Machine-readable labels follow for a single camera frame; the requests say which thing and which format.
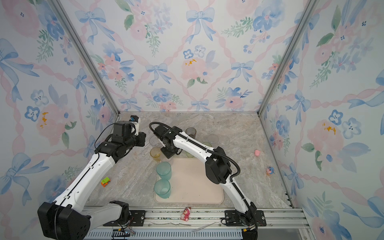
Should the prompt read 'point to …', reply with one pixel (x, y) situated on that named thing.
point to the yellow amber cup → (155, 153)
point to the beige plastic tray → (190, 184)
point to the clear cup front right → (224, 140)
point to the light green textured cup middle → (186, 154)
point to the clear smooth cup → (153, 140)
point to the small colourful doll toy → (270, 171)
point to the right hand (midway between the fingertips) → (170, 151)
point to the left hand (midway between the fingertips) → (143, 133)
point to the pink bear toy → (185, 216)
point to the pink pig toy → (257, 152)
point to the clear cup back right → (213, 139)
